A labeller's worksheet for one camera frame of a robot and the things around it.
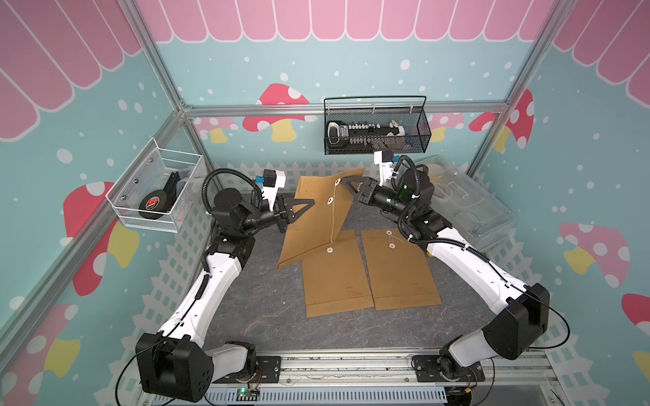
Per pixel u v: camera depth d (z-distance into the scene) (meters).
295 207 0.61
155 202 0.70
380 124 0.92
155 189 0.74
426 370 0.74
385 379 0.74
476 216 0.89
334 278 0.99
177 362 0.38
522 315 0.40
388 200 0.60
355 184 0.68
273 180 0.54
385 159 0.61
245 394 0.73
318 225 0.65
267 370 0.74
